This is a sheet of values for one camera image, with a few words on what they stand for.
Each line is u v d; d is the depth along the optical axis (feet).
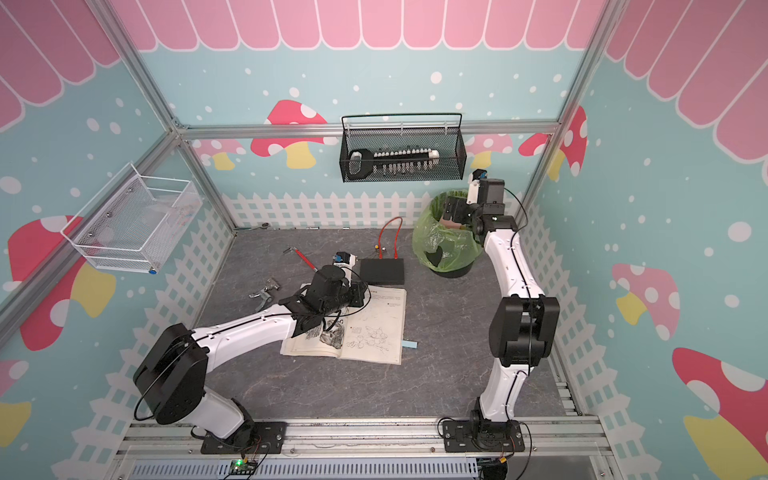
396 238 3.69
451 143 3.10
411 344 2.93
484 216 2.17
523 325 1.63
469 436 2.43
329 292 2.17
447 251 3.08
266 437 2.44
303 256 3.72
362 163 2.94
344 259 2.49
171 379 1.43
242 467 2.39
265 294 3.27
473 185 2.59
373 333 3.01
